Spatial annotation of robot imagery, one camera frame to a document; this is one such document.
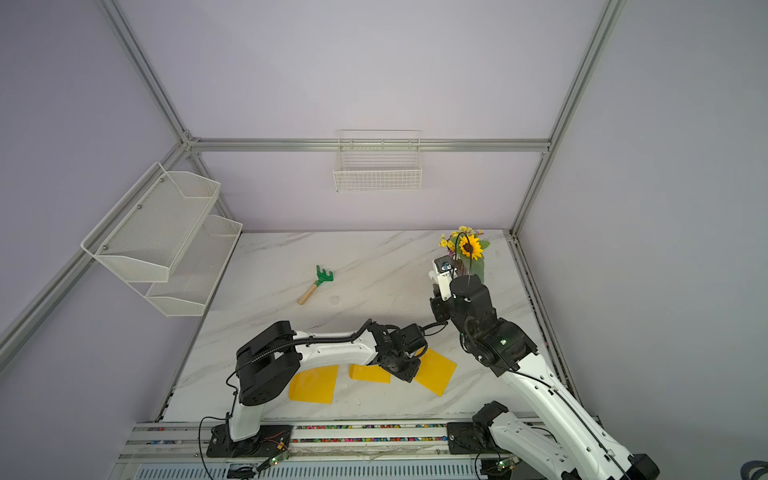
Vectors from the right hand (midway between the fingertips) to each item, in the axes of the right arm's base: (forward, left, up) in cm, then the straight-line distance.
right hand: (446, 288), depth 73 cm
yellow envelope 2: (-12, +2, -24) cm, 27 cm away
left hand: (-13, +9, -25) cm, 29 cm away
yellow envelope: (-12, +20, -24) cm, 34 cm away
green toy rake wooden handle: (+22, +39, -23) cm, 50 cm away
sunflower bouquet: (+15, -8, +1) cm, 17 cm away
